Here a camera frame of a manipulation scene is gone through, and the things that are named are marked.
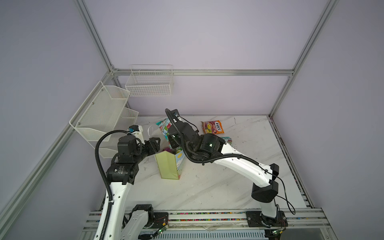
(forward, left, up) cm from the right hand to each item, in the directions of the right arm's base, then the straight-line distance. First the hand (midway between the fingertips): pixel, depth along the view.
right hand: (171, 129), depth 64 cm
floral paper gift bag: (-6, +3, -21) cm, 22 cm away
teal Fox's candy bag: (+21, -32, -36) cm, 52 cm away
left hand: (-1, +9, -8) cm, 12 cm away
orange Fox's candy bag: (+32, -23, -35) cm, 52 cm away
